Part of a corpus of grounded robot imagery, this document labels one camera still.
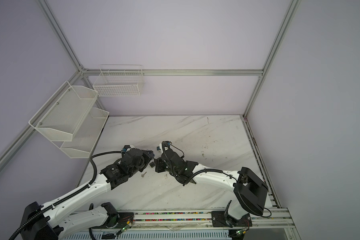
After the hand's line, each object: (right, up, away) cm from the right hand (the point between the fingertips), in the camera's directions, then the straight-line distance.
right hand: (152, 161), depth 76 cm
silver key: (-8, -11, +12) cm, 18 cm away
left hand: (0, +3, +2) cm, 4 cm away
